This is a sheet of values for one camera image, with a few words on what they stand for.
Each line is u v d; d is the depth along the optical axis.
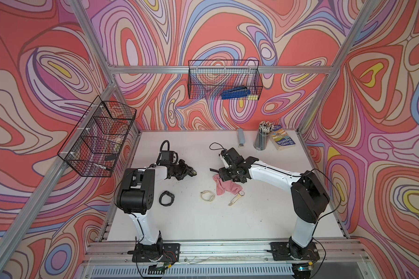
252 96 0.84
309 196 0.47
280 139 1.11
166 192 0.87
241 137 1.10
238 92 0.91
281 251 0.73
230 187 0.91
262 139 1.02
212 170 0.99
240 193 0.91
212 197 0.88
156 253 0.67
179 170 0.88
